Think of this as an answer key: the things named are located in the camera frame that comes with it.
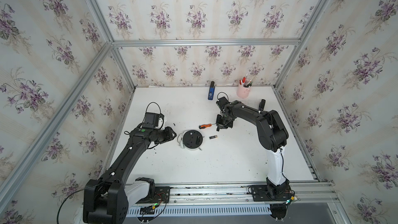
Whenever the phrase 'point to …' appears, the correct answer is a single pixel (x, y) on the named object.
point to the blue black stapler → (211, 90)
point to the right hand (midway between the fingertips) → (220, 127)
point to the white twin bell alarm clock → (190, 139)
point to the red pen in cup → (243, 80)
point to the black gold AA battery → (213, 137)
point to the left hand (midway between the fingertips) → (175, 135)
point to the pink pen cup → (243, 92)
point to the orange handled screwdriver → (205, 126)
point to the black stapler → (261, 104)
